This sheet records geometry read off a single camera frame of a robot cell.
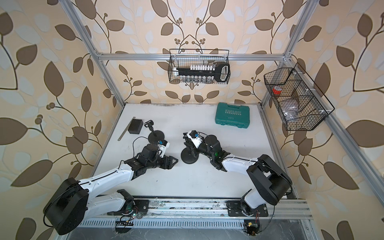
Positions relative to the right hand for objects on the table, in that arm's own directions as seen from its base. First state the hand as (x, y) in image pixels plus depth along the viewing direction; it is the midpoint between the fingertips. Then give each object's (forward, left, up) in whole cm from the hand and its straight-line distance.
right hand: (187, 140), depth 84 cm
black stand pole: (-2, -1, +1) cm, 2 cm away
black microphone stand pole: (+8, +21, +7) cm, 23 cm away
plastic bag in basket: (+3, -53, +17) cm, 56 cm away
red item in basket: (+23, -54, +16) cm, 61 cm away
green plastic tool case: (+26, -32, -10) cm, 42 cm away
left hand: (-7, +9, -6) cm, 13 cm away
